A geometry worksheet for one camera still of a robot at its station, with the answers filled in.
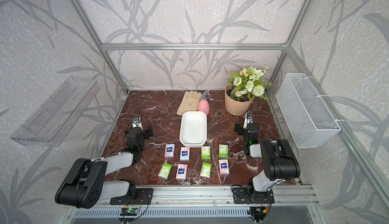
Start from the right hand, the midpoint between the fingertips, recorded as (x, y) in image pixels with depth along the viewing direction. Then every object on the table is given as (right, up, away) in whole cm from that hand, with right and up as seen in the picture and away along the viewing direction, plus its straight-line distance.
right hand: (245, 120), depth 95 cm
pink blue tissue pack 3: (-15, -23, -14) cm, 31 cm away
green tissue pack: (-25, -18, -9) cm, 32 cm away
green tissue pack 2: (-15, -17, -8) cm, 24 cm away
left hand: (-64, -2, -5) cm, 64 cm away
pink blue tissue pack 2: (-37, -18, -10) cm, 42 cm away
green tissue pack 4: (-25, -25, -15) cm, 38 cm away
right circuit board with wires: (0, -42, -22) cm, 48 cm away
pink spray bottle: (-27, +10, +6) cm, 29 cm away
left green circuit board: (-62, -40, -24) cm, 78 cm away
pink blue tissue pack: (-46, -17, -8) cm, 50 cm away
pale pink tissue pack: (-38, -25, -16) cm, 48 cm away
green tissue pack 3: (-47, -25, -16) cm, 55 cm away
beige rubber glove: (-37, +12, +20) cm, 43 cm away
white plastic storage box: (-33, -6, +3) cm, 34 cm away
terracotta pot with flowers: (-4, +20, -8) cm, 22 cm away
